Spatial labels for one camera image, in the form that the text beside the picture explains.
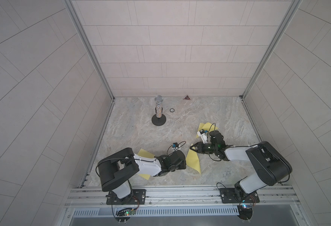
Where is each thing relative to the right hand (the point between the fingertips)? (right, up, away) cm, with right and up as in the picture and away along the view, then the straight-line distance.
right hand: (191, 148), depth 87 cm
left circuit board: (-35, -25, -22) cm, 48 cm away
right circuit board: (+24, -27, -19) cm, 40 cm away
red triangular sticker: (0, +34, +29) cm, 45 cm away
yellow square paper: (+12, +13, +6) cm, 18 cm away
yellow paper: (0, -5, -5) cm, 7 cm away
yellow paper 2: (-30, -3, 0) cm, 30 cm away
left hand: (-2, -9, -2) cm, 9 cm away
